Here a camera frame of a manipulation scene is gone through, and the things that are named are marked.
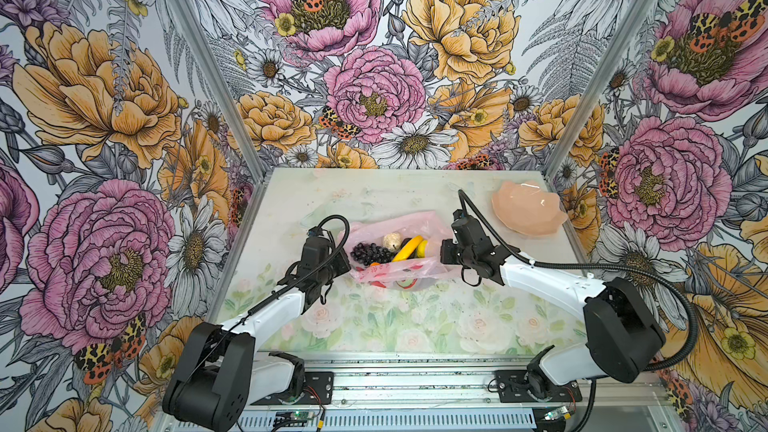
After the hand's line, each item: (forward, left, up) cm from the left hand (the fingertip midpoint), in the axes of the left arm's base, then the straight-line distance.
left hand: (347, 263), depth 90 cm
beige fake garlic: (+7, -13, 0) cm, 15 cm away
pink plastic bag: (-3, -27, +2) cm, 27 cm away
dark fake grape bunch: (+4, -7, -1) cm, 8 cm away
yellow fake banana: (+4, -18, 0) cm, 18 cm away
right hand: (+1, -28, +3) cm, 29 cm away
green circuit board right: (-37, -52, -6) cm, 64 cm away
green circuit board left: (-36, +8, -7) cm, 38 cm away
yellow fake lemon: (+5, -23, -1) cm, 23 cm away
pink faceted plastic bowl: (+24, -62, -4) cm, 67 cm away
